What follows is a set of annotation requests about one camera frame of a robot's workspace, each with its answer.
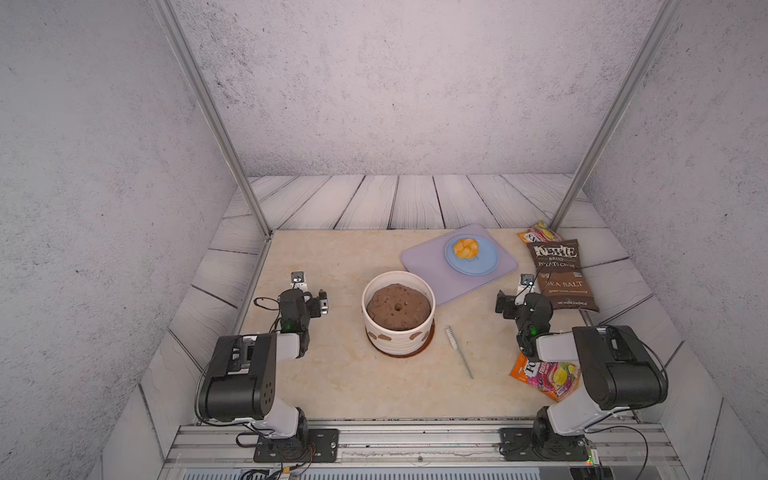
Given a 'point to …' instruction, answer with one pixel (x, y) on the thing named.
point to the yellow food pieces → (466, 248)
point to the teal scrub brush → (454, 341)
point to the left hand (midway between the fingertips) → (310, 290)
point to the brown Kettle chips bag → (562, 275)
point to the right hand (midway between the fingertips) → (520, 290)
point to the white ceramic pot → (398, 342)
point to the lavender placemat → (428, 261)
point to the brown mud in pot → (398, 307)
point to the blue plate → (486, 259)
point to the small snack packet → (539, 233)
